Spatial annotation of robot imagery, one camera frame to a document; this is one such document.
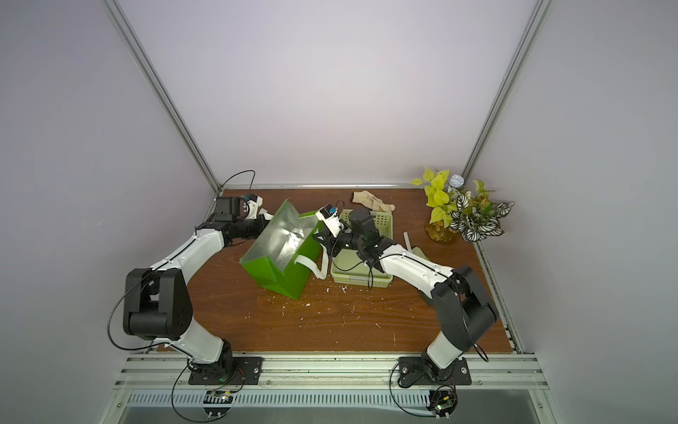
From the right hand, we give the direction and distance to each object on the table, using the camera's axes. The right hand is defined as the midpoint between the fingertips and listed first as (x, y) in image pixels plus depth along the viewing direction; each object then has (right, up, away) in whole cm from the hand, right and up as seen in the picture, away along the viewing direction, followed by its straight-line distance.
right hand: (315, 231), depth 80 cm
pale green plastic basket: (+10, -9, -11) cm, 18 cm away
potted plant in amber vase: (+44, +6, -2) cm, 45 cm away
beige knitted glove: (+20, +10, +33) cm, 40 cm away
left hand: (-14, +2, +10) cm, 17 cm away
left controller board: (-27, -48, -8) cm, 55 cm away
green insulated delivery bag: (-13, -8, +19) cm, 24 cm away
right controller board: (+36, -46, -10) cm, 59 cm away
